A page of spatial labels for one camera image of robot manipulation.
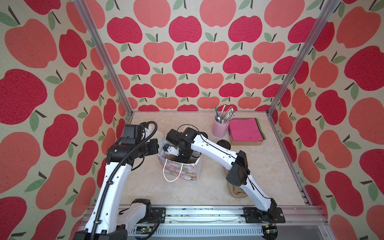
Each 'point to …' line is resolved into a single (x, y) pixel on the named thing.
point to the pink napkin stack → (247, 129)
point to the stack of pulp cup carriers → (236, 191)
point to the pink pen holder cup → (219, 129)
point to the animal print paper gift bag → (174, 168)
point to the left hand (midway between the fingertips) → (159, 147)
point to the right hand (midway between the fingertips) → (182, 164)
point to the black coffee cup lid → (224, 143)
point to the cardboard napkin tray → (242, 143)
